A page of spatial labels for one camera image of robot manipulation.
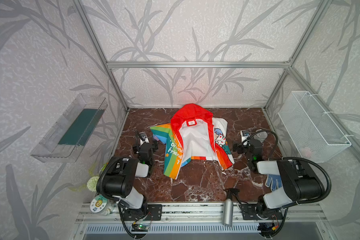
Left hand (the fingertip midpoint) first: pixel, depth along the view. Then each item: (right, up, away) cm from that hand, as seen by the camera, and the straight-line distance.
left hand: (146, 134), depth 93 cm
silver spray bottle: (+46, -34, -20) cm, 61 cm away
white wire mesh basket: (+81, +3, -31) cm, 87 cm away
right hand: (+61, 0, +2) cm, 61 cm away
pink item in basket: (+84, -7, -21) cm, 87 cm away
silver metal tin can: (+74, -1, +4) cm, 74 cm away
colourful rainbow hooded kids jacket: (+30, -1, +12) cm, 33 cm away
